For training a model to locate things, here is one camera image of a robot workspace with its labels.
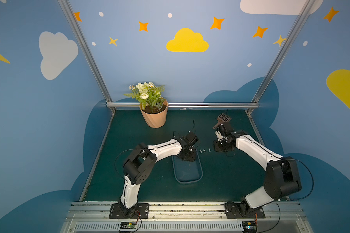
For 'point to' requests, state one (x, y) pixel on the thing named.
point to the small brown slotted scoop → (222, 118)
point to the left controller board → (128, 225)
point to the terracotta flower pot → (155, 115)
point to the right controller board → (249, 226)
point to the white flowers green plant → (148, 94)
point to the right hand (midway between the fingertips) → (218, 146)
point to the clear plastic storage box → (187, 172)
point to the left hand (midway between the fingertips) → (193, 157)
